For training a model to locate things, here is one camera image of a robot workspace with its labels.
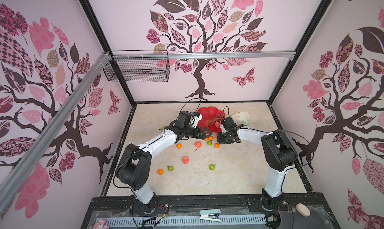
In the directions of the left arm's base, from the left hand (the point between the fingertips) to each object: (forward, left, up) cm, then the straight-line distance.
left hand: (205, 134), depth 85 cm
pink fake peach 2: (-11, +12, -12) cm, 20 cm away
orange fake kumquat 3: (-1, +16, -13) cm, 21 cm away
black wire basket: (+40, +43, +20) cm, 62 cm away
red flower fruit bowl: (+26, -4, -11) cm, 28 cm away
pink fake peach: (+15, -10, -11) cm, 21 cm away
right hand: (+5, -10, -13) cm, 17 cm away
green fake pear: (-15, -4, -12) cm, 19 cm away
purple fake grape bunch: (+20, -10, -10) cm, 24 cm away
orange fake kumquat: (-1, -8, -12) cm, 14 cm away
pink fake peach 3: (0, +4, -11) cm, 12 cm away
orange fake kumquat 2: (+4, -4, -11) cm, 13 cm away
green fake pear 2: (+1, -4, -12) cm, 12 cm away
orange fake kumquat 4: (-17, +26, -12) cm, 33 cm away
